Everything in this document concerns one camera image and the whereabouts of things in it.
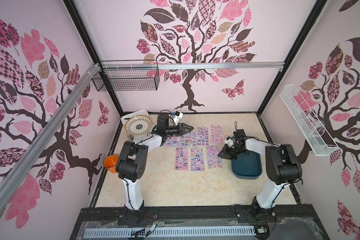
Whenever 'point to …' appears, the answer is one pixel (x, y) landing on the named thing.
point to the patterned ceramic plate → (138, 125)
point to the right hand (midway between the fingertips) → (219, 156)
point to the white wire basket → (305, 124)
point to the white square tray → (144, 113)
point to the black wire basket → (127, 75)
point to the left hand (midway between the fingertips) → (191, 130)
